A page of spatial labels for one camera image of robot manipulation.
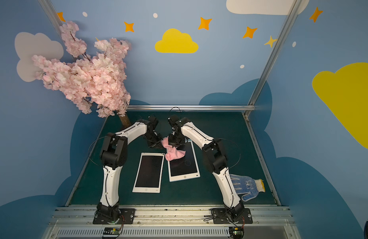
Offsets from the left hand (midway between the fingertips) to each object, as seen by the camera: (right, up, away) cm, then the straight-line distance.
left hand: (163, 145), depth 100 cm
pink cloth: (+7, -4, -11) cm, 13 cm away
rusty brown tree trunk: (-26, +16, 0) cm, 31 cm away
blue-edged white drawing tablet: (+13, -11, -6) cm, 18 cm away
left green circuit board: (-21, -39, -28) cm, 52 cm away
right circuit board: (+41, -41, -27) cm, 64 cm away
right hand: (+7, +1, -5) cm, 9 cm away
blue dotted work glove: (+51, -22, -15) cm, 58 cm away
